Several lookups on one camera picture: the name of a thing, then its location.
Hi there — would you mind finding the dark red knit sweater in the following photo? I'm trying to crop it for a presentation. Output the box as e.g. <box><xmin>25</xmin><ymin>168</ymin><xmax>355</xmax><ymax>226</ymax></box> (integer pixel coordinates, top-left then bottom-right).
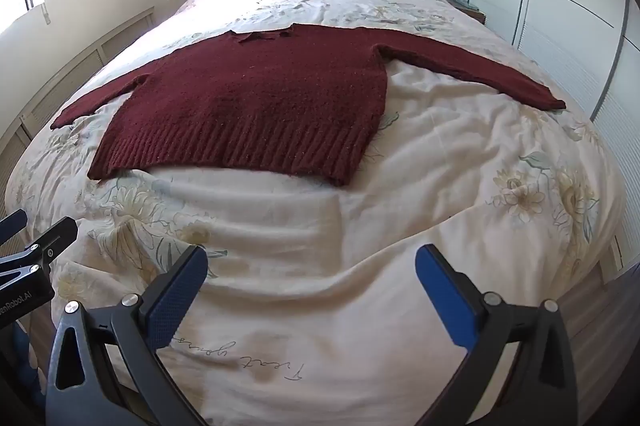
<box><xmin>50</xmin><ymin>23</ymin><xmax>567</xmax><ymax>187</ymax></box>

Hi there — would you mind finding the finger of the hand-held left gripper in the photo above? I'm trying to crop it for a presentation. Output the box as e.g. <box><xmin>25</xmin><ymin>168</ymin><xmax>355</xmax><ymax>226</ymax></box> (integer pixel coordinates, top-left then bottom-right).
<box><xmin>0</xmin><ymin>209</ymin><xmax>29</xmax><ymax>243</ymax></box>
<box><xmin>0</xmin><ymin>216</ymin><xmax>79</xmax><ymax>289</ymax></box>

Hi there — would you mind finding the white wardrobe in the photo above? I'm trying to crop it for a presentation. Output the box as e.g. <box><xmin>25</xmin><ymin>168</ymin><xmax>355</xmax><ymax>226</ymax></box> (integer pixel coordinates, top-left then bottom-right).
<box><xmin>464</xmin><ymin>0</ymin><xmax>640</xmax><ymax>269</ymax></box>

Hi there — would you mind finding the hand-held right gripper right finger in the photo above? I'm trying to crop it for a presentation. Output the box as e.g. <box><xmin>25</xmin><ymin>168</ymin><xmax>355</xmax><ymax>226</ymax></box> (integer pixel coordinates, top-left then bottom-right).
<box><xmin>415</xmin><ymin>244</ymin><xmax>597</xmax><ymax>426</ymax></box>

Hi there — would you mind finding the floral white duvet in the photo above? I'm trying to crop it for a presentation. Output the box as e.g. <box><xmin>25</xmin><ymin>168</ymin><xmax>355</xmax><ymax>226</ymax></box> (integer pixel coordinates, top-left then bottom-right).
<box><xmin>4</xmin><ymin>0</ymin><xmax>629</xmax><ymax>426</ymax></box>

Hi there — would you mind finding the low white slatted cabinet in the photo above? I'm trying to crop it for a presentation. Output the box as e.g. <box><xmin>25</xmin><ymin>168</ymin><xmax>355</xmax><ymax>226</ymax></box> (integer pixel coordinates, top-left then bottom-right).
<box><xmin>0</xmin><ymin>6</ymin><xmax>157</xmax><ymax>212</ymax></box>

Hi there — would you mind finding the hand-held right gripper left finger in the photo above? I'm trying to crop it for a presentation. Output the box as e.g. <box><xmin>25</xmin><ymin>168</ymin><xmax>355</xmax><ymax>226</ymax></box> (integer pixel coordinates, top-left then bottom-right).
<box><xmin>45</xmin><ymin>245</ymin><xmax>209</xmax><ymax>426</ymax></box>

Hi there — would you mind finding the wooden nightstand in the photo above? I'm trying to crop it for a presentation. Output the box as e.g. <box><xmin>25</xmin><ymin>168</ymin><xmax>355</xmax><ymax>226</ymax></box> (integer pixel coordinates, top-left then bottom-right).
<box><xmin>444</xmin><ymin>0</ymin><xmax>487</xmax><ymax>26</ymax></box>

